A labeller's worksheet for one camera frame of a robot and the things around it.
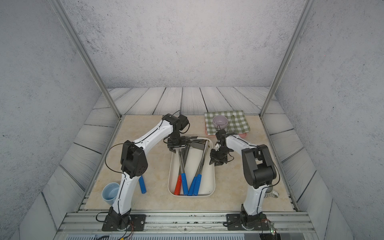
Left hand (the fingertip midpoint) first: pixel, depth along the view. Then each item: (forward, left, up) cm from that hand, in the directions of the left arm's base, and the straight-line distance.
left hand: (184, 151), depth 89 cm
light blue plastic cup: (-20, +40, -7) cm, 45 cm away
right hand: (-5, -17, -6) cm, 18 cm away
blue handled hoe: (+8, -11, -4) cm, 14 cm away
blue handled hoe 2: (-15, -8, -4) cm, 17 cm away
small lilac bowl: (+30, -26, -6) cm, 40 cm away
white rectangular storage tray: (0, -6, -9) cm, 11 cm away
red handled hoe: (-15, +4, -7) cm, 17 cm away
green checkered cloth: (+29, -39, -8) cm, 49 cm away
